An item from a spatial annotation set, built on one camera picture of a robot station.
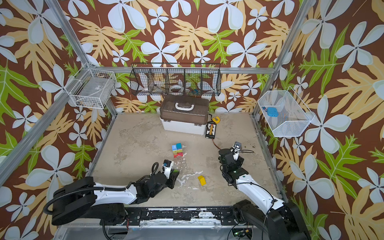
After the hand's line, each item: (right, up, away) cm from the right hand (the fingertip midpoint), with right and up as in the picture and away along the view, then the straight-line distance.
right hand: (228, 152), depth 86 cm
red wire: (-5, +3, +15) cm, 16 cm away
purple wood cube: (-29, +2, +2) cm, 29 cm away
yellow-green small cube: (-29, 0, +4) cm, 29 cm away
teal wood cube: (-30, +4, +2) cm, 30 cm away
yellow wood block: (-16, -16, -1) cm, 22 cm away
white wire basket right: (+31, +23, -3) cm, 39 cm away
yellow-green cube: (-32, 0, +4) cm, 32 cm away
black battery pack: (-8, +13, +21) cm, 26 cm away
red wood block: (-30, -2, +7) cm, 31 cm away
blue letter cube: (-33, +3, +2) cm, 33 cm away
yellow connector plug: (-2, +21, +28) cm, 35 cm away
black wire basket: (-32, +47, +12) cm, 58 cm away
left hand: (-30, -9, -3) cm, 32 cm away
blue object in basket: (+26, +24, 0) cm, 35 cm away
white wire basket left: (-80, +38, -1) cm, 89 cm away
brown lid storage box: (-26, +23, +7) cm, 36 cm away
